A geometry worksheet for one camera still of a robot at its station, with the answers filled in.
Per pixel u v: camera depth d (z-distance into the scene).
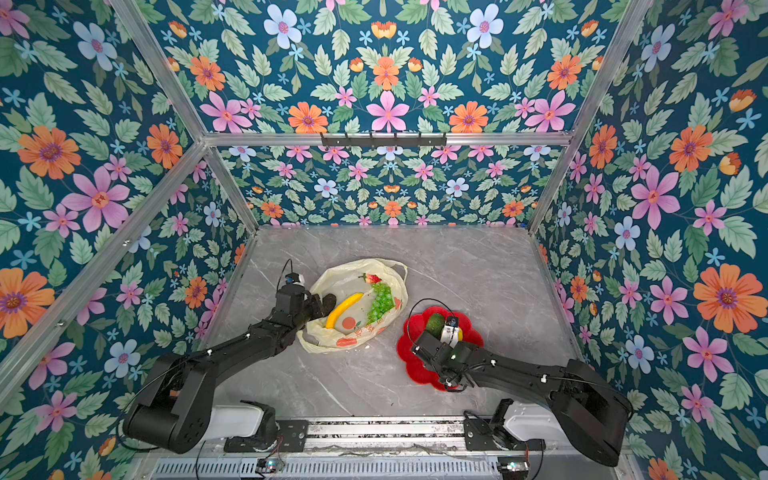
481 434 0.73
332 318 0.93
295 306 0.72
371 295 0.99
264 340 0.63
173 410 0.42
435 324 0.88
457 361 0.59
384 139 0.91
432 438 0.75
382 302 0.93
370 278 1.00
